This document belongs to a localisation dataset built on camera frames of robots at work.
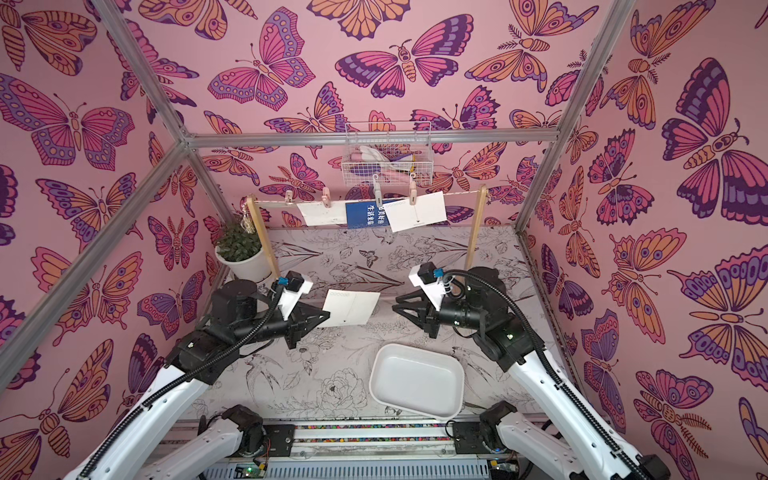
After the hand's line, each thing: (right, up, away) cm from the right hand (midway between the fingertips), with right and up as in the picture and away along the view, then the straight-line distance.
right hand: (400, 302), depth 64 cm
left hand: (-16, -3, +2) cm, 16 cm away
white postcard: (-12, -2, +4) cm, 12 cm away
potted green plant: (-49, +11, +31) cm, 59 cm away
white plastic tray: (+6, -25, +18) cm, 31 cm away
